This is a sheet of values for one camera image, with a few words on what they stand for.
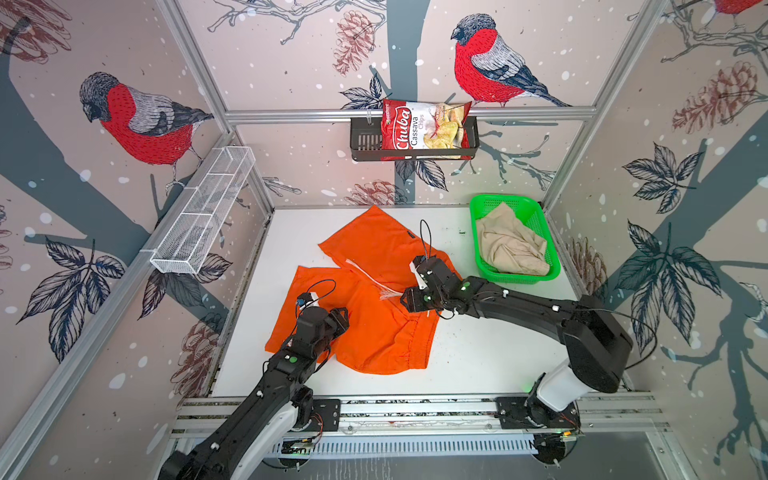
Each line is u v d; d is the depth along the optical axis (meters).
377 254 1.06
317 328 0.65
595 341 0.44
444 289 0.66
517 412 0.74
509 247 0.98
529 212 1.11
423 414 0.75
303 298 0.76
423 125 0.88
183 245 0.71
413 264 0.80
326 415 0.73
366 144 0.95
